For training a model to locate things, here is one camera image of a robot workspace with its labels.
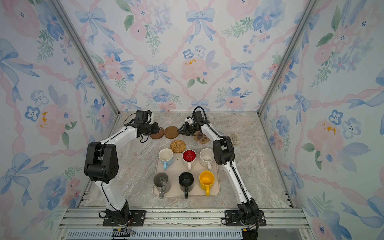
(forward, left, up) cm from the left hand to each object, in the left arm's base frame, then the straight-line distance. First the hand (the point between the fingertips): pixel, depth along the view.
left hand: (159, 126), depth 97 cm
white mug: (-17, -31, -9) cm, 36 cm away
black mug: (-32, -18, -8) cm, 38 cm away
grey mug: (-33, -5, -8) cm, 34 cm away
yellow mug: (-32, -30, -11) cm, 45 cm away
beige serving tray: (-23, -13, -10) cm, 28 cm away
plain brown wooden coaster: (+3, -6, -10) cm, 12 cm away
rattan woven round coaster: (-8, -12, -11) cm, 18 cm away
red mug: (-17, -20, -10) cm, 28 cm away
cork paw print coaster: (-2, -29, -10) cm, 30 cm away
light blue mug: (-17, -6, -8) cm, 20 cm away
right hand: (+4, -11, -9) cm, 15 cm away
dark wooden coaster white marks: (+1, +3, -11) cm, 11 cm away
